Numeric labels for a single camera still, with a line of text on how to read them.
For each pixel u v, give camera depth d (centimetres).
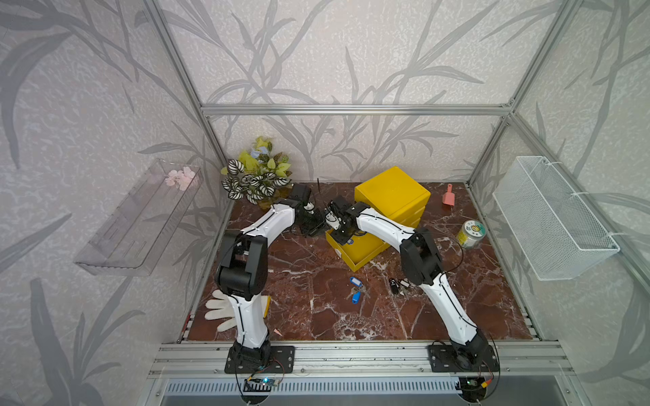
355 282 89
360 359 75
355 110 98
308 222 82
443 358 74
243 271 51
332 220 89
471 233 93
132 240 63
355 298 87
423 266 62
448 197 115
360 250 96
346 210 78
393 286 89
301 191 78
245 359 68
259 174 89
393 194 87
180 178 77
